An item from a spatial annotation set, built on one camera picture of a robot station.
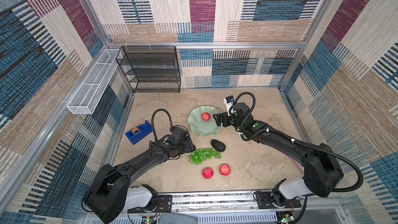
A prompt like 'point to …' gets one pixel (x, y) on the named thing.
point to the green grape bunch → (198, 156)
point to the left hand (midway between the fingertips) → (188, 144)
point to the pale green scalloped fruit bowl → (202, 121)
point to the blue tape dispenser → (136, 135)
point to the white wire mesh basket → (83, 101)
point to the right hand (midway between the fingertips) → (221, 115)
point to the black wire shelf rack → (151, 69)
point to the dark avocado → (218, 145)
